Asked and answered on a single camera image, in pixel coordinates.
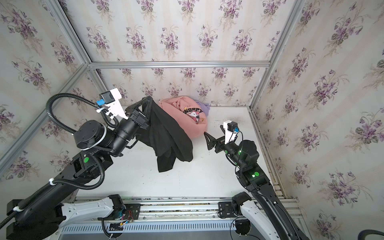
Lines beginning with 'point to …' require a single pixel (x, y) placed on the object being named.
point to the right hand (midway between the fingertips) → (211, 130)
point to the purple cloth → (205, 107)
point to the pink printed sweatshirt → (187, 112)
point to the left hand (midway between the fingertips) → (150, 94)
